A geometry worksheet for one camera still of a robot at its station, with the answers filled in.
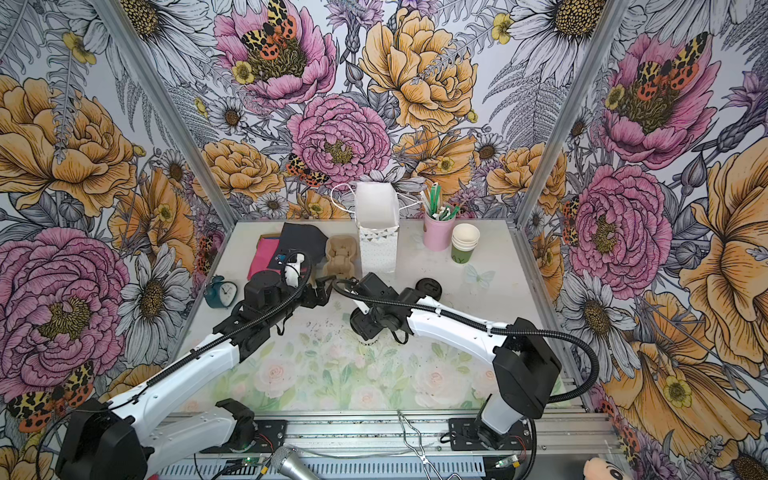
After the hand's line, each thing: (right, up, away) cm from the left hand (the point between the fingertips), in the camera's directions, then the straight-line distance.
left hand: (322, 284), depth 81 cm
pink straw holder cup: (+35, +15, +26) cm, 46 cm away
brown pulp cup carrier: (+1, +6, +21) cm, 22 cm away
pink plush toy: (+64, -37, -17) cm, 76 cm away
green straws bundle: (+32, +25, +24) cm, 48 cm away
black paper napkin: (-17, +14, +34) cm, 40 cm away
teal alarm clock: (-34, -4, +13) cm, 37 cm away
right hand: (+13, -12, +1) cm, 18 cm away
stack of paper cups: (+42, +12, +18) cm, 47 cm away
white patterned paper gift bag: (+14, +19, +28) cm, 36 cm away
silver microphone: (-5, -38, -13) cm, 40 cm away
